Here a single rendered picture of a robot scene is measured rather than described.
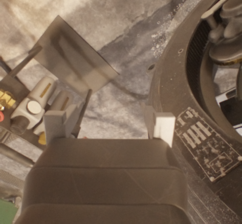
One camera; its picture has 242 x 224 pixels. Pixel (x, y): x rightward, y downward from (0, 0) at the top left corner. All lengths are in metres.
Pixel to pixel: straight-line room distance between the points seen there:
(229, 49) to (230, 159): 0.24
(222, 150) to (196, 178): 0.04
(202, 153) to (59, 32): 0.87
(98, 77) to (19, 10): 0.50
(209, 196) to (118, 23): 0.79
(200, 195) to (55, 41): 0.92
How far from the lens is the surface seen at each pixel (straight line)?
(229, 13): 0.42
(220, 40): 0.43
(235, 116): 0.37
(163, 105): 0.29
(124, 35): 0.89
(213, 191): 0.19
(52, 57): 1.04
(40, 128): 0.69
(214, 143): 0.21
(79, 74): 1.04
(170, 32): 0.89
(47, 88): 0.76
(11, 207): 3.23
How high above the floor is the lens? 0.84
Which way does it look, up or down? 48 degrees down
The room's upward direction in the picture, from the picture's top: 171 degrees counter-clockwise
